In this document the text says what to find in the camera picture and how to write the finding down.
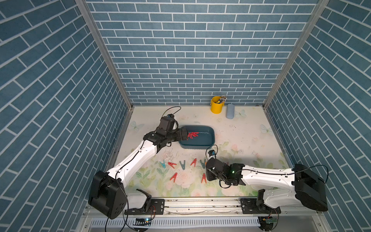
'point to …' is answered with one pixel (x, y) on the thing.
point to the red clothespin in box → (192, 134)
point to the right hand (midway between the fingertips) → (206, 172)
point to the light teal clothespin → (163, 164)
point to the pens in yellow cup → (222, 99)
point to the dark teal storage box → (205, 139)
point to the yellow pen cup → (216, 107)
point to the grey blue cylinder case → (230, 111)
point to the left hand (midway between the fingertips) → (185, 133)
